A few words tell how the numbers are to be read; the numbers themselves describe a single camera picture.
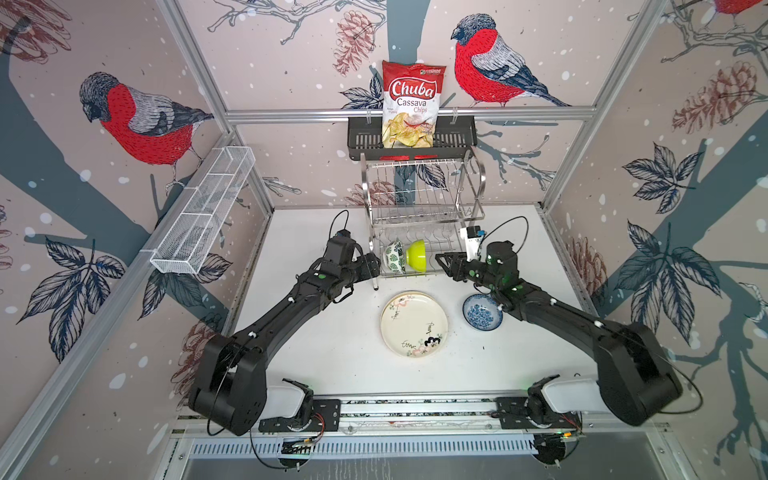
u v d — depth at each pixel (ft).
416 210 3.39
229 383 1.31
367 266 2.47
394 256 2.94
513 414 2.40
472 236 2.44
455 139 3.11
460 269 2.43
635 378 1.39
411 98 2.74
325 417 2.39
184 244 2.34
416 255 3.02
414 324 2.83
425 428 2.39
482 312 2.96
